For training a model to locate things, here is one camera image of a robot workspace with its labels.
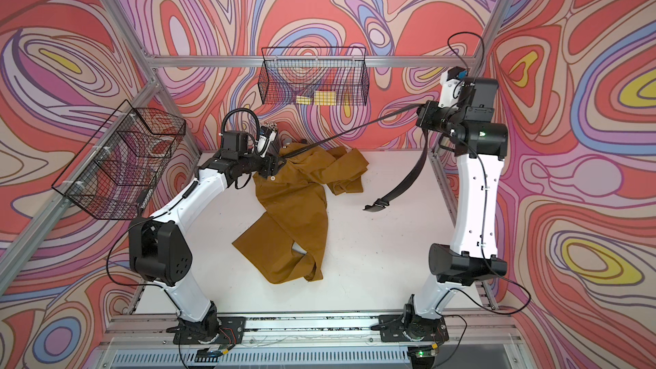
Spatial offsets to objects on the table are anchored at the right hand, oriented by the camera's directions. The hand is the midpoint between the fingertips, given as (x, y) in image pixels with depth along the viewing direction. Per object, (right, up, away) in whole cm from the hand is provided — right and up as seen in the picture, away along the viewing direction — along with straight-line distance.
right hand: (423, 114), depth 67 cm
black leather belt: (-10, -25, +7) cm, 27 cm away
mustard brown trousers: (-40, -41, +22) cm, 61 cm away
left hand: (-43, -10, +21) cm, 49 cm away
